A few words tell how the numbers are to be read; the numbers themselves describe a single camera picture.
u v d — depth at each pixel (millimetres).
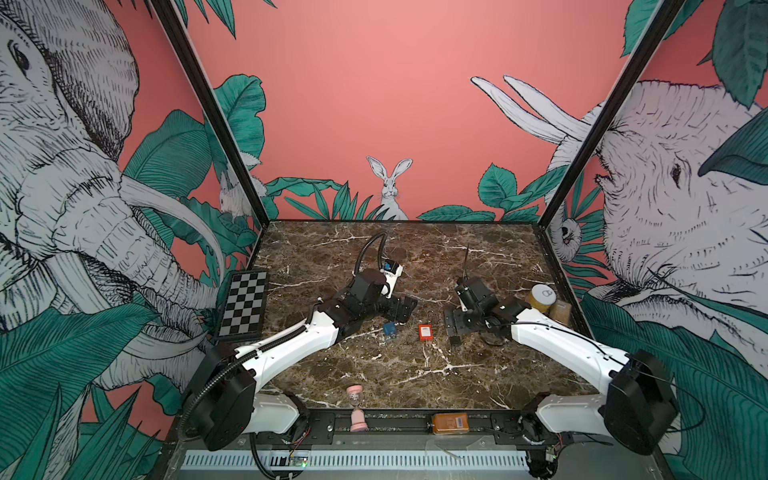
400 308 717
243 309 913
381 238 1129
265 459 701
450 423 717
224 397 404
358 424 724
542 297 935
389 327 903
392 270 716
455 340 897
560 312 907
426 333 900
